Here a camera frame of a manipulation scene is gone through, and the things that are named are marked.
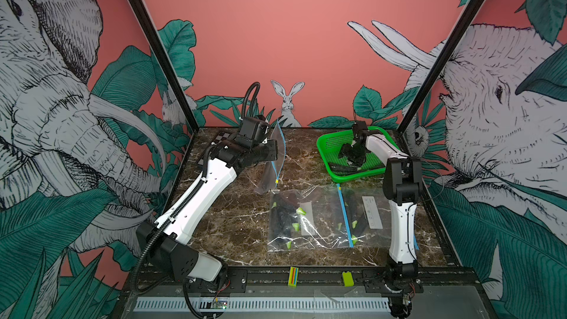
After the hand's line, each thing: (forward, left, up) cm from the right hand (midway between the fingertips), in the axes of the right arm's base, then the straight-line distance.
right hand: (343, 154), depth 105 cm
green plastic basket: (+7, +5, -2) cm, 9 cm away
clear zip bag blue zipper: (-30, -5, 0) cm, 31 cm away
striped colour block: (-52, +24, -1) cm, 58 cm away
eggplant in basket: (-8, +2, -1) cm, 9 cm away
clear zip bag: (-33, +19, +1) cm, 38 cm away
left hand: (-17, +30, +26) cm, 43 cm away
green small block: (-52, +5, -4) cm, 53 cm away
